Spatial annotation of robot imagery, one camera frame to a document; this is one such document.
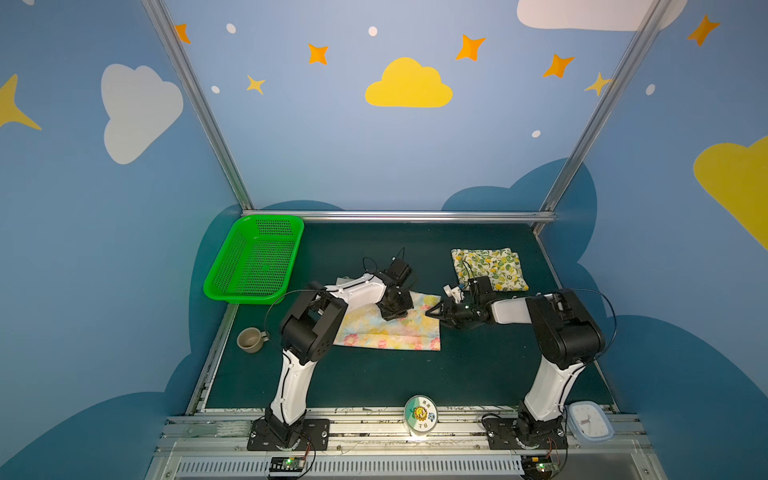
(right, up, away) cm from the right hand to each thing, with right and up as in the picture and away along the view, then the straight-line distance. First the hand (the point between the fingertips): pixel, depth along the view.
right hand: (431, 315), depth 94 cm
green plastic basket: (-63, +17, +17) cm, 68 cm away
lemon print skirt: (+28, +15, +13) cm, 34 cm away
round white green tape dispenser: (-6, -19, -24) cm, 31 cm away
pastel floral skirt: (-21, -3, -1) cm, 21 cm away
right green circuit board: (+22, -32, -23) cm, 46 cm away
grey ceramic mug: (-56, -6, -5) cm, 56 cm away
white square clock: (+37, -23, -20) cm, 48 cm away
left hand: (-6, 0, +1) cm, 6 cm away
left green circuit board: (-38, -31, -24) cm, 55 cm away
